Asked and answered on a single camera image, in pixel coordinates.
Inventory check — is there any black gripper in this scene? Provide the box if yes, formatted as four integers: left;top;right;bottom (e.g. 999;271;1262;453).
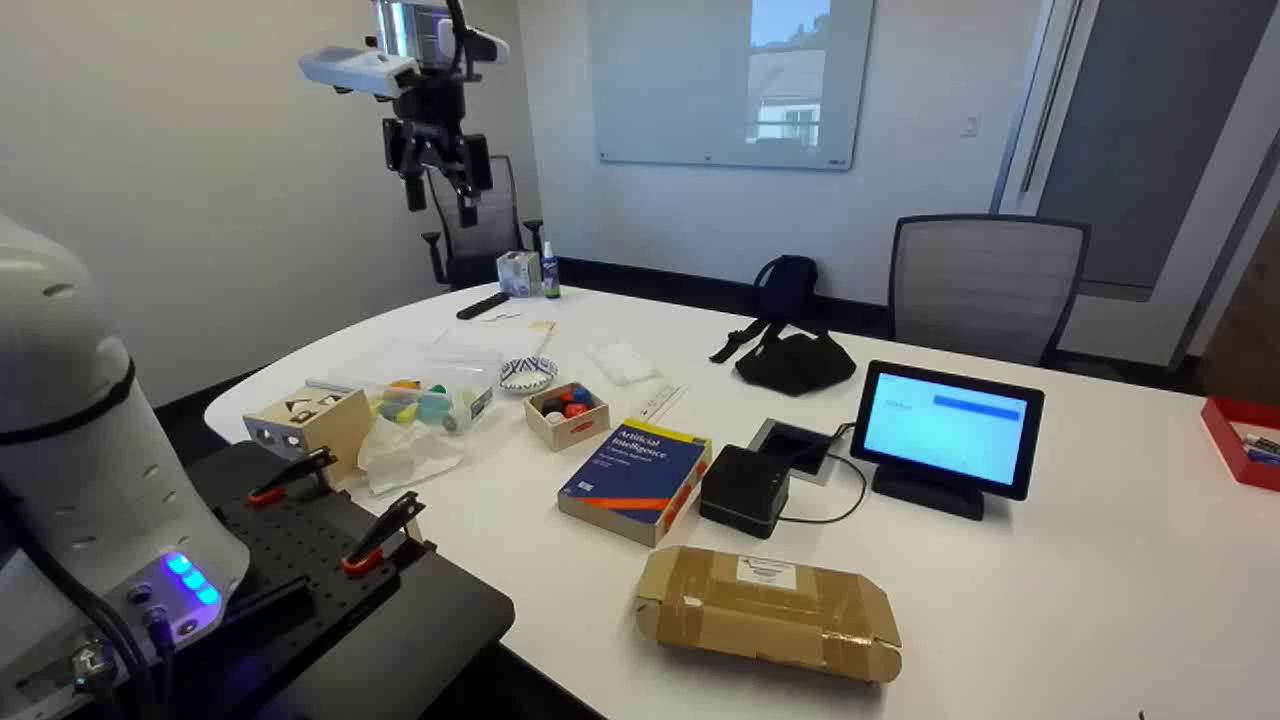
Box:
384;74;492;226

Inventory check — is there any brown cardboard box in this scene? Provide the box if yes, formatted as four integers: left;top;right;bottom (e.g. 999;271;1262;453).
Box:
637;545;903;682

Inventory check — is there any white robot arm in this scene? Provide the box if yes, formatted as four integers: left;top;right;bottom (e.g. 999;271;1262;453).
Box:
0;225;515;720

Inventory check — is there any small white box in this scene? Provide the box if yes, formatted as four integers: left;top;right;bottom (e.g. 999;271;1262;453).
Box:
496;250;541;294

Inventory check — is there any wooden shape sorter box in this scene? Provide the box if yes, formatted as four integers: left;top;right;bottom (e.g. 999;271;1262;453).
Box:
242;379;370;493

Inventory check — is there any small black box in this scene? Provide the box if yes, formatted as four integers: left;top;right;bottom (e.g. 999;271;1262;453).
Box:
700;443;789;540

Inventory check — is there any red box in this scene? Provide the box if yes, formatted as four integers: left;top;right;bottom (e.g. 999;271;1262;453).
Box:
1200;396;1280;493

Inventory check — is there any black office chair left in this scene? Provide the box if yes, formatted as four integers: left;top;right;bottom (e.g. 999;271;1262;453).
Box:
423;157;535;287

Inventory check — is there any black marker remote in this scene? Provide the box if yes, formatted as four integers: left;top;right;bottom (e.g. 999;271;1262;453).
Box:
455;293;512;318

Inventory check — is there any clear bag of toys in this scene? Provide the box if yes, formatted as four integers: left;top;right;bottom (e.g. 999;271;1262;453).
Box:
350;346;499;493

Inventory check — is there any wooden tray with blocks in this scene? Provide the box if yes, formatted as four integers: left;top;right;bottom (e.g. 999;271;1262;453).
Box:
522;384;608;447

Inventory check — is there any black clamp with red tips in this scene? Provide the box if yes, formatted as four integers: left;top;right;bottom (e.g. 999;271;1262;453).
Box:
242;447;335;513

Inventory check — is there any blue and orange book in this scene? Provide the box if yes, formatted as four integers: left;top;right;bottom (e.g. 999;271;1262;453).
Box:
555;418;712;548

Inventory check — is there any black mounting plate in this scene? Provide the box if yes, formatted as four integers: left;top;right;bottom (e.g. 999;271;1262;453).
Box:
90;443;515;720

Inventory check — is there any black table power socket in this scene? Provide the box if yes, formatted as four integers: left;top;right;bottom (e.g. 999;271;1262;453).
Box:
752;418;831;475

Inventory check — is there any black tablet display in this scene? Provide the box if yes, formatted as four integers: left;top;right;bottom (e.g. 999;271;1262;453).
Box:
850;361;1044;519

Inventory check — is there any grey mesh office chair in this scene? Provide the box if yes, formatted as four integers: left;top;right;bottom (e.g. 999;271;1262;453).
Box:
887;212;1092;362

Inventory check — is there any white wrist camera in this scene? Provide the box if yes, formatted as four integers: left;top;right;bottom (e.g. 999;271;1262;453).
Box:
301;48;412;99

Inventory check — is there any coiled white blue cable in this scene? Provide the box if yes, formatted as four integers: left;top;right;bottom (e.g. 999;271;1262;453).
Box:
496;315;561;398

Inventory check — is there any wall whiteboard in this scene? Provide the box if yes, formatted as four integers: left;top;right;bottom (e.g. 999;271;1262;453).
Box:
586;0;876;172

